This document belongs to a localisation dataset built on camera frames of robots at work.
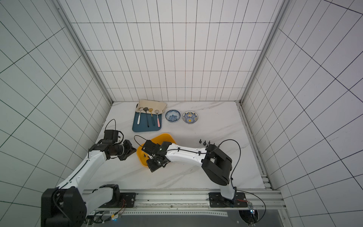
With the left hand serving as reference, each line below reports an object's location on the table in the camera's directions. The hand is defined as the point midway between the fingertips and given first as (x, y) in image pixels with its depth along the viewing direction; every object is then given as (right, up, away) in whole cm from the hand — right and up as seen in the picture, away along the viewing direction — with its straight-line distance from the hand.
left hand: (136, 151), depth 83 cm
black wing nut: (+44, +2, +12) cm, 45 cm away
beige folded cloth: (+3, +30, +35) cm, 46 cm away
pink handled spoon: (+7, +24, +28) cm, 38 cm away
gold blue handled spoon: (+2, +25, +31) cm, 40 cm away
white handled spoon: (-7, +26, +30) cm, 40 cm away
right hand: (+9, -10, -5) cm, 14 cm away
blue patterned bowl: (+20, +20, +26) cm, 39 cm away
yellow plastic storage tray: (+3, -5, +6) cm, 8 cm away
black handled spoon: (-3, +26, +31) cm, 41 cm away
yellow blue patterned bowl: (+34, +19, +24) cm, 46 cm away
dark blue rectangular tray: (-2, +16, +24) cm, 29 cm away
